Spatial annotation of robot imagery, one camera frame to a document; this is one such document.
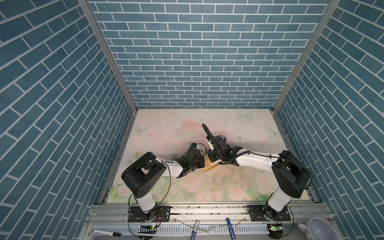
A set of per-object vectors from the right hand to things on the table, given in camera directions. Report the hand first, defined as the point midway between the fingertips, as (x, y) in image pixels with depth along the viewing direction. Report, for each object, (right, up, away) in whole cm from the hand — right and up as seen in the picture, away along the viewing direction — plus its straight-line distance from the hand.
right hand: (208, 150), depth 91 cm
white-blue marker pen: (-7, -32, -22) cm, 39 cm away
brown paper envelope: (0, -7, -6) cm, 9 cm away
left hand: (-1, -7, +1) cm, 7 cm away
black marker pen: (-48, -34, -23) cm, 63 cm away
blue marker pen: (+10, -35, -23) cm, 43 cm away
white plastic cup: (+51, -32, -22) cm, 64 cm away
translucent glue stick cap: (+23, +6, +12) cm, 26 cm away
